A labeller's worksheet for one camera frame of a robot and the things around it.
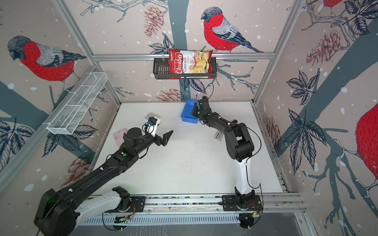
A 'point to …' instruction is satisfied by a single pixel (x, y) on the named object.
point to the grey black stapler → (218, 135)
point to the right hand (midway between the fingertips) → (192, 109)
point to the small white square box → (153, 114)
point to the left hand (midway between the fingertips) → (167, 124)
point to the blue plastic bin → (186, 115)
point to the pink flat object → (118, 135)
